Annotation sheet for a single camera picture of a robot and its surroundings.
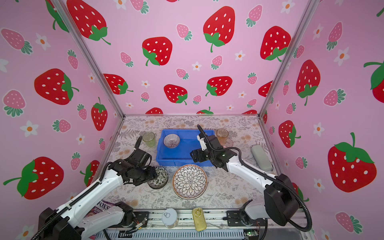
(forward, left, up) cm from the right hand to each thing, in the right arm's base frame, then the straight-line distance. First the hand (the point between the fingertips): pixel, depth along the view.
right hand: (195, 151), depth 83 cm
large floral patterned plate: (-12, +2, -14) cm, 19 cm away
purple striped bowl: (+14, +19, -12) cm, 27 cm away
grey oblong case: (+6, -42, -14) cm, 45 cm away
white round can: (-33, +8, -10) cm, 35 cm away
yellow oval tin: (-31, -6, -11) cm, 34 cm away
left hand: (-15, +21, -5) cm, 26 cm away
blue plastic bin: (+6, +12, -17) cm, 22 cm away
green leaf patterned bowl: (-14, +18, -11) cm, 25 cm away
